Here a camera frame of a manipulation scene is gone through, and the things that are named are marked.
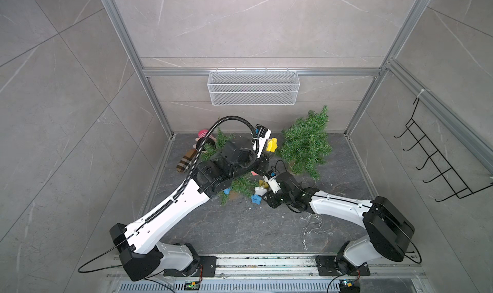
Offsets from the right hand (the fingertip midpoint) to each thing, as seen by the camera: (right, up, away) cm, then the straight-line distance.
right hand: (267, 195), depth 86 cm
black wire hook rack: (+58, +9, -28) cm, 65 cm away
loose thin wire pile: (+21, -12, -2) cm, 25 cm away
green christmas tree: (-11, +7, -9) cm, 16 cm away
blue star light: (-17, +4, -10) cm, 20 cm away
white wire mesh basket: (-6, +54, +15) cm, 56 cm away
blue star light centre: (-5, -2, +1) cm, 5 cm away
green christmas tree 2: (+16, +23, -4) cm, 29 cm away
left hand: (0, +21, -23) cm, 31 cm away
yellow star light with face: (-2, +7, -7) cm, 10 cm away
